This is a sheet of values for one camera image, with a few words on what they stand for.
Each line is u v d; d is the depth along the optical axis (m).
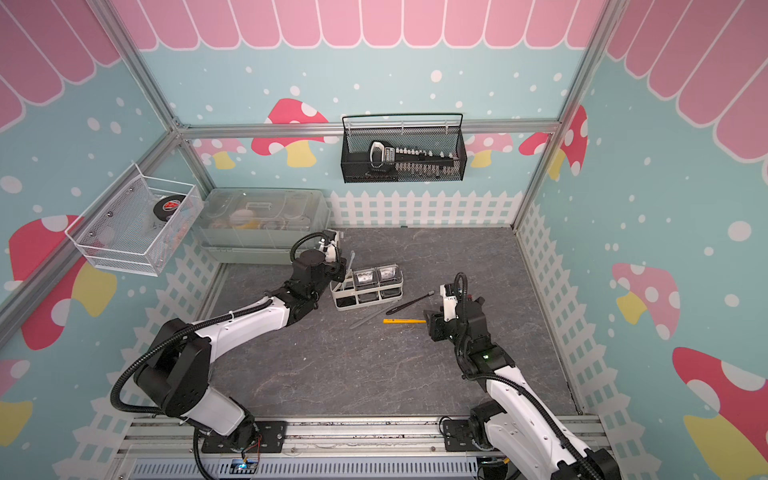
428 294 1.00
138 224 0.81
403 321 0.95
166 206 0.79
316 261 0.67
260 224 1.00
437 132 0.92
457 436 0.74
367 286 0.99
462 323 0.60
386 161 0.87
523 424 0.47
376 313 0.97
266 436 0.74
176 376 0.45
